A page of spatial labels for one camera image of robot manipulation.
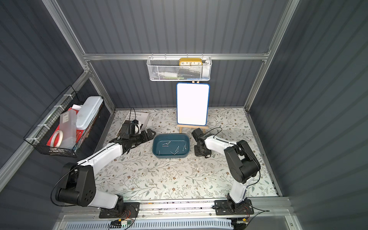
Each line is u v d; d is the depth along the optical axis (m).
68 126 0.68
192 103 0.91
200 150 0.79
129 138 0.70
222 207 0.73
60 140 0.62
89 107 0.77
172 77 0.89
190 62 0.87
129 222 0.70
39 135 0.61
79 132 0.70
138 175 0.86
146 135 0.81
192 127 1.02
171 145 0.98
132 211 0.74
